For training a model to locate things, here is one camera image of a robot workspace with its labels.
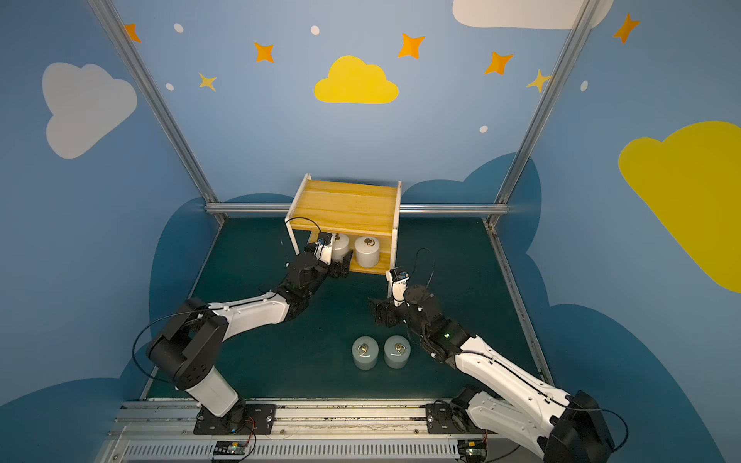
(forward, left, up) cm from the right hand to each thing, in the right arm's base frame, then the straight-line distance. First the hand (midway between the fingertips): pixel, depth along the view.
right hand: (386, 291), depth 79 cm
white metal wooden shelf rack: (+14, +7, +15) cm, 21 cm away
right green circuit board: (-33, -24, -21) cm, 46 cm away
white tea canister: (+11, +14, +5) cm, 19 cm away
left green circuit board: (-37, +38, -19) cm, 56 cm away
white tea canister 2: (+11, +6, +5) cm, 13 cm away
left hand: (+15, +16, +2) cm, 22 cm away
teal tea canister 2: (-14, +5, -10) cm, 18 cm away
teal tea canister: (-13, -4, -10) cm, 17 cm away
